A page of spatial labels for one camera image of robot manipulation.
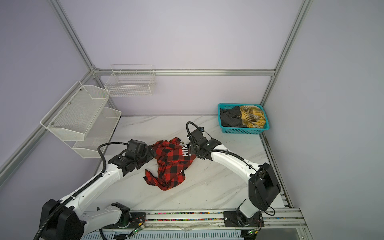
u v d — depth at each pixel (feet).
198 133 2.09
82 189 1.45
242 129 3.41
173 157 2.90
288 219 2.45
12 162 1.68
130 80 3.13
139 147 2.09
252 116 3.42
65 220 1.24
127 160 1.90
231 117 3.61
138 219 2.41
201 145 2.02
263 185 1.41
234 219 2.42
